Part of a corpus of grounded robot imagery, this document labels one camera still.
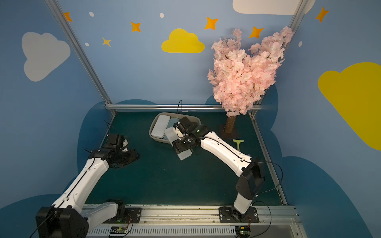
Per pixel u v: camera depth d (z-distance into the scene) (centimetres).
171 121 111
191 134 55
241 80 63
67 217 38
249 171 43
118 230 72
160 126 107
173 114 112
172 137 80
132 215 75
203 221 74
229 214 74
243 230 73
